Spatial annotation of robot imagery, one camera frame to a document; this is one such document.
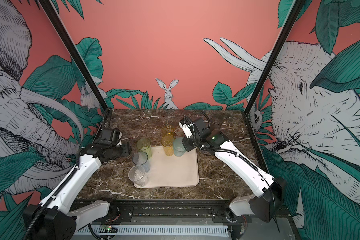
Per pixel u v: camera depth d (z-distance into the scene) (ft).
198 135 1.78
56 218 1.21
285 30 2.50
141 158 2.93
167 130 3.54
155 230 2.30
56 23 2.43
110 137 1.98
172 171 2.89
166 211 2.51
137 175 2.79
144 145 2.87
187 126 2.10
